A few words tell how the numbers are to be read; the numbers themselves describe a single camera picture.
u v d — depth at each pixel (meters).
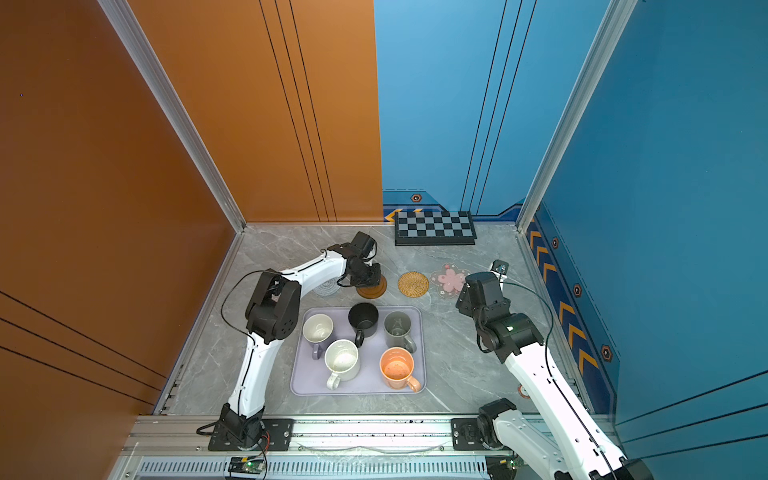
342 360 0.84
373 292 0.99
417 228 1.15
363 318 0.87
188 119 0.91
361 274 0.89
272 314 0.59
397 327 0.87
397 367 0.84
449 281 1.03
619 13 0.69
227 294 1.02
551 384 0.44
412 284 1.02
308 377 0.83
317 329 0.88
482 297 0.54
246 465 0.71
